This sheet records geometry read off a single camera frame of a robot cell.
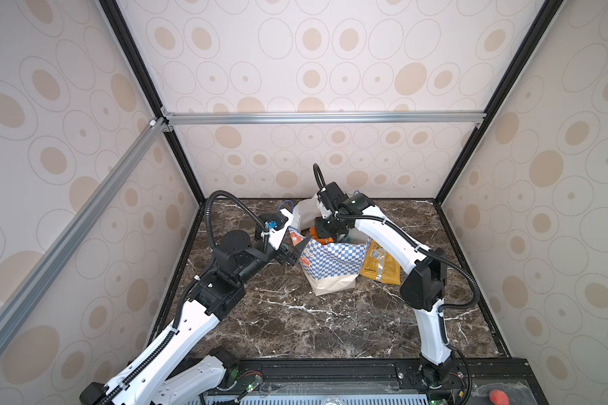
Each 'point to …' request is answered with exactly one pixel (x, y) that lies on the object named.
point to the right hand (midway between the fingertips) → (328, 229)
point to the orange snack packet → (320, 240)
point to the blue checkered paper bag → (328, 266)
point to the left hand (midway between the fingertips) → (303, 223)
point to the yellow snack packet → (377, 264)
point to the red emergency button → (498, 397)
